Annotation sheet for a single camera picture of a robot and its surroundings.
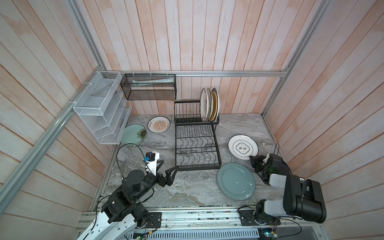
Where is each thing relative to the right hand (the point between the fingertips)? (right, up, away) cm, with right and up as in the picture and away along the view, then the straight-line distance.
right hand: (249, 154), depth 93 cm
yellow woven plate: (-25, +29, -13) cm, 40 cm away
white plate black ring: (-2, +4, +5) cm, 7 cm away
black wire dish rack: (-33, +7, +8) cm, 35 cm away
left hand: (-47, -2, -26) cm, 54 cm away
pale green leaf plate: (-81, +12, +17) cm, 83 cm away
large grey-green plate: (-10, -15, -5) cm, 19 cm away
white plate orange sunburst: (-62, +20, +21) cm, 69 cm away
